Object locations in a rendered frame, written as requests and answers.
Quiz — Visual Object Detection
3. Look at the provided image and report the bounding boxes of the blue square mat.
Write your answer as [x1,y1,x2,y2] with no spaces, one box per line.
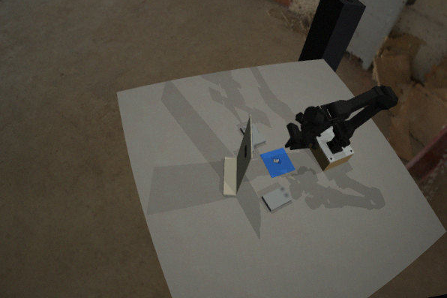
[260,148,296,178]

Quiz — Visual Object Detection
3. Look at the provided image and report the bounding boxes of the beige panel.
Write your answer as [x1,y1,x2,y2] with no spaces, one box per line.
[223,115,254,196]

